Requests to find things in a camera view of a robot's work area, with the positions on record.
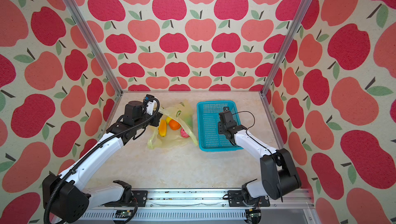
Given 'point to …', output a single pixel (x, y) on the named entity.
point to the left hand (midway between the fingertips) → (165, 113)
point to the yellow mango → (162, 128)
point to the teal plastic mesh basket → (209, 139)
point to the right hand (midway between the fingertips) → (228, 124)
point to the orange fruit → (174, 125)
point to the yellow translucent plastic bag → (174, 139)
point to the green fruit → (178, 113)
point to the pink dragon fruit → (183, 133)
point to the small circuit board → (122, 213)
